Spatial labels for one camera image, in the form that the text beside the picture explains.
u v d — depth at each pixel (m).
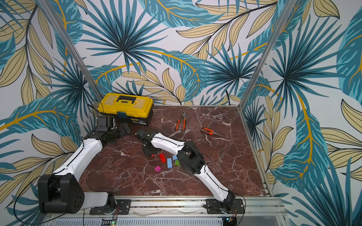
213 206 0.73
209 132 1.03
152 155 0.90
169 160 0.89
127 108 0.95
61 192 0.40
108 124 0.66
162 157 0.92
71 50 0.83
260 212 0.74
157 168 0.86
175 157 0.90
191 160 0.57
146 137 0.69
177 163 0.88
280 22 0.74
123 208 0.73
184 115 1.13
